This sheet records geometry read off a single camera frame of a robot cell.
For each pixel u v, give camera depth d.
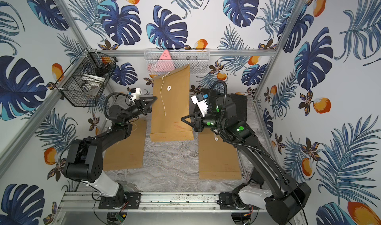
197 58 1.00
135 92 0.75
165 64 0.90
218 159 0.90
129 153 0.91
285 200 0.37
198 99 0.56
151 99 0.72
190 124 0.61
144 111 0.71
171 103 0.69
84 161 0.46
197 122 0.59
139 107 0.69
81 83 0.83
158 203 0.75
